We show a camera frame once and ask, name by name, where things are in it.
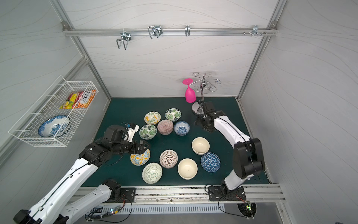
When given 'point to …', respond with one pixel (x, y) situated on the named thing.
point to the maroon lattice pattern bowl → (168, 158)
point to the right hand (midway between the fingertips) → (200, 123)
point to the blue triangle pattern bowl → (210, 162)
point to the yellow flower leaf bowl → (152, 117)
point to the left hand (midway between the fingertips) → (144, 145)
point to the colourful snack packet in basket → (79, 100)
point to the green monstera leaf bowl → (148, 131)
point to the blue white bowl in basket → (54, 126)
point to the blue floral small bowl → (181, 128)
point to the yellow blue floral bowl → (140, 159)
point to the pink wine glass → (190, 95)
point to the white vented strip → (168, 208)
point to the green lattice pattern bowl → (152, 173)
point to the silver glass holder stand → (205, 83)
